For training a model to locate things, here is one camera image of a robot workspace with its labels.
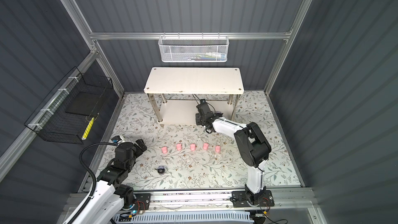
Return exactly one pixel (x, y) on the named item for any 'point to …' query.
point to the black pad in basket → (84, 103)
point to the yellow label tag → (84, 136)
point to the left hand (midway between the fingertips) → (136, 144)
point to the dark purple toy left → (161, 170)
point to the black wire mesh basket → (65, 114)
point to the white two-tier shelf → (174, 92)
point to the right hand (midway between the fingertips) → (202, 116)
